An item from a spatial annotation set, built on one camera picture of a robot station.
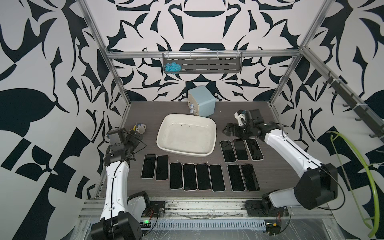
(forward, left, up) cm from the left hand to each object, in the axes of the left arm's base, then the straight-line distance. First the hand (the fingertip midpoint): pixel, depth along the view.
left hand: (131, 137), depth 80 cm
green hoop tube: (-44, -92, +5) cm, 102 cm away
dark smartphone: (-18, -45, -17) cm, 51 cm away
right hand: (+3, -52, 0) cm, 52 cm away
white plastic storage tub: (+12, -30, -18) cm, 36 cm away
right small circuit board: (-41, -68, -18) cm, 82 cm away
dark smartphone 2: (-1, -55, -18) cm, 58 cm away
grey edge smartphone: (-16, -23, -15) cm, 32 cm away
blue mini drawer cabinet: (+29, -39, -4) cm, 49 cm away
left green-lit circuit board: (-37, -9, -20) cm, 43 cm away
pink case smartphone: (-2, -70, -16) cm, 72 cm away
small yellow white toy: (+15, +1, -13) cm, 19 cm away
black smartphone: (-17, -38, -16) cm, 44 cm away
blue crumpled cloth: (+38, -22, +17) cm, 47 cm away
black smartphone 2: (-1, -62, -16) cm, 64 cm away
